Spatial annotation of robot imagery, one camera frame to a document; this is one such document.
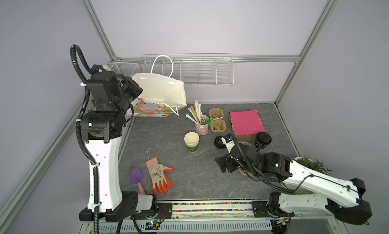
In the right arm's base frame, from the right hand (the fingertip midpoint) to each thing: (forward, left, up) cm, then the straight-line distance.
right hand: (223, 154), depth 68 cm
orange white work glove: (-5, +33, -22) cm, 40 cm away
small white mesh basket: (+59, +58, +6) cm, 83 cm away
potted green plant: (-3, -43, -5) cm, 43 cm away
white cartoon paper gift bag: (+32, +32, +7) cm, 46 cm away
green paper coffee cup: (+17, +16, -16) cm, 28 cm away
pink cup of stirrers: (+31, +9, -16) cm, 36 cm away
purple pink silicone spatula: (-1, +47, -24) cm, 53 cm away
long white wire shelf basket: (+59, +8, +5) cm, 59 cm away
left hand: (+16, +34, +28) cm, 47 cm away
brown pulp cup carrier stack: (+32, -3, -22) cm, 39 cm away
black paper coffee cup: (+15, -26, -12) cm, 32 cm away
